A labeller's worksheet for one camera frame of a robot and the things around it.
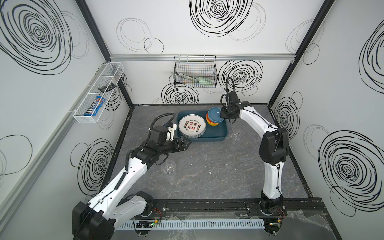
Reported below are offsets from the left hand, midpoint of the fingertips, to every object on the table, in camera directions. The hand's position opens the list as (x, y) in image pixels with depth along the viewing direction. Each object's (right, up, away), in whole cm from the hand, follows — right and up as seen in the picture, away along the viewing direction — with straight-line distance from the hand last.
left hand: (187, 143), depth 75 cm
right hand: (+21, +15, +21) cm, 34 cm away
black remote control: (-42, +30, +6) cm, 52 cm away
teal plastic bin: (+19, +2, +26) cm, 33 cm away
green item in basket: (+11, +34, +12) cm, 38 cm away
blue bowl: (+16, +15, +21) cm, 31 cm away
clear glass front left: (-12, -16, +11) cm, 23 cm away
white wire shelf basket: (-48, +41, +17) cm, 65 cm away
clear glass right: (+33, +4, +23) cm, 41 cm away
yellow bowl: (+16, +8, +27) cm, 33 cm away
